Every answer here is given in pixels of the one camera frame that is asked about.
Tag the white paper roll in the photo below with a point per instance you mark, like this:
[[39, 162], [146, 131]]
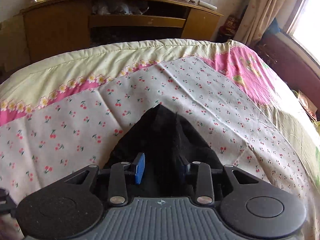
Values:
[[207, 5]]

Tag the wooden tv cabinet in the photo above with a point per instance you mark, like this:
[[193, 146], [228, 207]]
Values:
[[53, 27]]

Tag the dark red box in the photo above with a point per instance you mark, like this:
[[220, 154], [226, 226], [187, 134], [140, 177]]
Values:
[[228, 30]]

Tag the beige floral curtain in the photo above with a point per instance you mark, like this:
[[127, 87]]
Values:
[[258, 17]]

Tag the cherry print white sheet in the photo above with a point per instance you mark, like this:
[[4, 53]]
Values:
[[247, 115]]

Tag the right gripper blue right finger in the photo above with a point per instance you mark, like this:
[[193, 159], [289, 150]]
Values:
[[184, 168]]

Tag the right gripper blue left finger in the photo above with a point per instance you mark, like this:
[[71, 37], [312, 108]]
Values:
[[134, 171]]

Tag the maroon window bench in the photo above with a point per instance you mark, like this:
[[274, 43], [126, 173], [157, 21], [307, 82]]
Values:
[[289, 66]]

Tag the black pants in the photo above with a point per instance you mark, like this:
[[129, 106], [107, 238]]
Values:
[[162, 136]]

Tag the pink yellow floral quilt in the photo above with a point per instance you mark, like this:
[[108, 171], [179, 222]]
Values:
[[112, 60]]

